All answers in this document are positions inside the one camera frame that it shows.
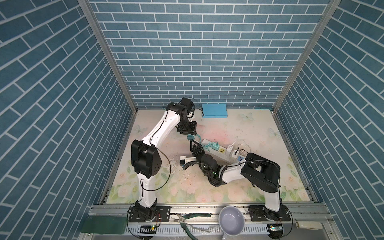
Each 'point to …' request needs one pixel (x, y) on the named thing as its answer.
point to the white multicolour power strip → (221, 154)
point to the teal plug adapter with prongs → (215, 146)
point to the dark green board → (104, 225)
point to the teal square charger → (190, 137)
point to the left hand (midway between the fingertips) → (197, 134)
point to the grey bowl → (231, 221)
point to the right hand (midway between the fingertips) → (197, 140)
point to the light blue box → (214, 110)
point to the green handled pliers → (181, 218)
